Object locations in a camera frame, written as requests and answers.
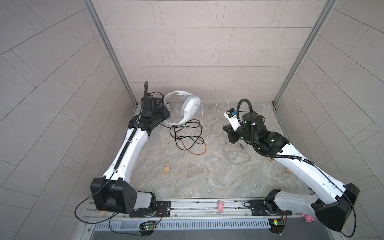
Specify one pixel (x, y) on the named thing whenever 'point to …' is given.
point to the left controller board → (146, 227)
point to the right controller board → (277, 225)
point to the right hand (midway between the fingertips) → (222, 128)
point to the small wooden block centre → (166, 169)
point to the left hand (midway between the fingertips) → (170, 107)
